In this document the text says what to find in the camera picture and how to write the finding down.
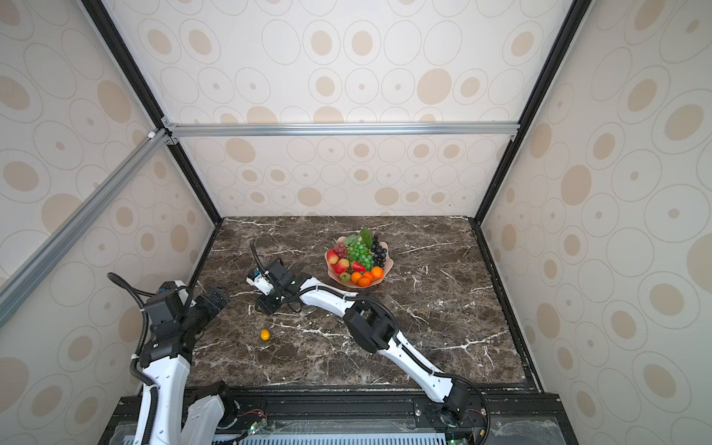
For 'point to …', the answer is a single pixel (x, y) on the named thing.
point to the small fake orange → (355, 276)
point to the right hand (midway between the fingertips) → (261, 303)
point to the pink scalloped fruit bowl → (388, 262)
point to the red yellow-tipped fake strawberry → (332, 256)
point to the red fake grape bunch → (341, 250)
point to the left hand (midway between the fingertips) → (224, 290)
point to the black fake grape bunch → (379, 252)
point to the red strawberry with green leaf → (358, 267)
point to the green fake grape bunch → (360, 247)
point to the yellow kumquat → (264, 334)
